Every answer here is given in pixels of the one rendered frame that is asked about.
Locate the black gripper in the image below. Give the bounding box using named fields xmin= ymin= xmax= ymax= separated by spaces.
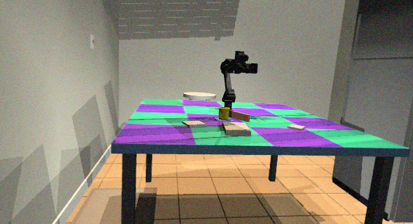
xmin=227 ymin=63 xmax=257 ymax=74

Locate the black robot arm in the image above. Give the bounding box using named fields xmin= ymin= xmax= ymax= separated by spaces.
xmin=220 ymin=51 xmax=248 ymax=110

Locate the orange wooden bar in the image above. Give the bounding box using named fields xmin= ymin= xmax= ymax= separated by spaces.
xmin=228 ymin=110 xmax=250 ymax=122

